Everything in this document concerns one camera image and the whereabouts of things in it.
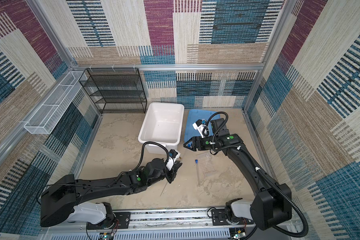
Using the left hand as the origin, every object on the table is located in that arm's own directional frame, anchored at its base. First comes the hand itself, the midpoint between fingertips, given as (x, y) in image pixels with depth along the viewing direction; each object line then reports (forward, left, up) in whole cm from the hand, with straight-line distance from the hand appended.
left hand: (181, 162), depth 77 cm
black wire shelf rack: (+56, +47, +2) cm, 73 cm away
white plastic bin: (+36, +13, -13) cm, 41 cm away
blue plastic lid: (+46, -11, -15) cm, 50 cm away
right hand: (+5, -4, +6) cm, 8 cm away
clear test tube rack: (+5, -16, -16) cm, 23 cm away
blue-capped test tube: (0, -9, -15) cm, 18 cm away
